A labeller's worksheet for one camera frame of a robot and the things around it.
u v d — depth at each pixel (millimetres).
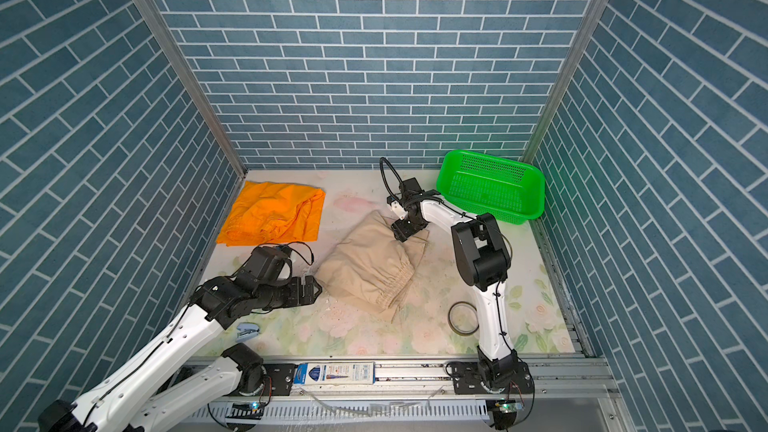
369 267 908
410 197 823
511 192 1153
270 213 1029
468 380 733
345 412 705
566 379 765
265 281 587
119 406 400
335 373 741
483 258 574
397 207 945
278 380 738
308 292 680
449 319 838
